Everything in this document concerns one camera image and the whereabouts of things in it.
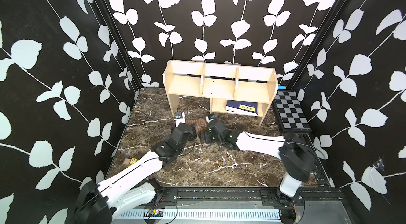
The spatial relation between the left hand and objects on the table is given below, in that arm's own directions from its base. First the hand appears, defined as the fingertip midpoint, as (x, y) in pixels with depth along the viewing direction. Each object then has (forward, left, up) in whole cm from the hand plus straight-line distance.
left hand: (189, 123), depth 80 cm
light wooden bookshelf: (+20, -28, +4) cm, 35 cm away
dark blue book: (+11, -33, -3) cm, 35 cm away
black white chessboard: (+12, -65, -15) cm, 67 cm away
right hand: (0, -6, -9) cm, 11 cm away
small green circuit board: (-36, +17, -19) cm, 44 cm away
